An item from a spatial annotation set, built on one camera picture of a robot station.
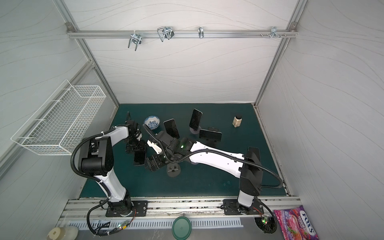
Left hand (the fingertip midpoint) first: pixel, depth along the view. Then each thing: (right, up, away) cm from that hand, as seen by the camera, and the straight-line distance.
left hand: (142, 148), depth 95 cm
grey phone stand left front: (+22, -9, -13) cm, 28 cm away
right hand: (+15, 0, -26) cm, 29 cm away
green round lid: (+29, -26, -34) cm, 52 cm away
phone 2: (+20, +14, -7) cm, 25 cm away
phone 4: (+74, -1, 0) cm, 74 cm away
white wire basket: (-29, +17, -27) cm, 43 cm away
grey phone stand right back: (+34, +10, +9) cm, 36 cm away
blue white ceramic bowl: (+3, +17, +13) cm, 21 cm away
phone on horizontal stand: (+44, +9, -4) cm, 45 cm away
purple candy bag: (+81, -29, -27) cm, 90 cm away
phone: (0, -4, -5) cm, 7 cm away
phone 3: (+35, +19, +9) cm, 40 cm away
